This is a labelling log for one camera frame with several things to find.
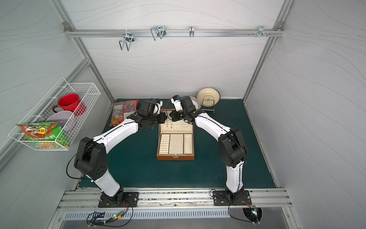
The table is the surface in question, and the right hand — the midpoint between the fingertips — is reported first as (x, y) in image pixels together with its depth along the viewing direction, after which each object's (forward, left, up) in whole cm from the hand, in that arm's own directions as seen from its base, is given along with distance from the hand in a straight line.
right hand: (170, 112), depth 89 cm
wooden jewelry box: (-12, -3, -13) cm, 18 cm away
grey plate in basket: (-20, +46, +18) cm, 53 cm away
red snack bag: (+11, +42, -12) cm, 45 cm away
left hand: (-3, +2, -1) cm, 3 cm away
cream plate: (+20, -26, -5) cm, 33 cm away
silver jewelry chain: (-3, 0, -8) cm, 8 cm away
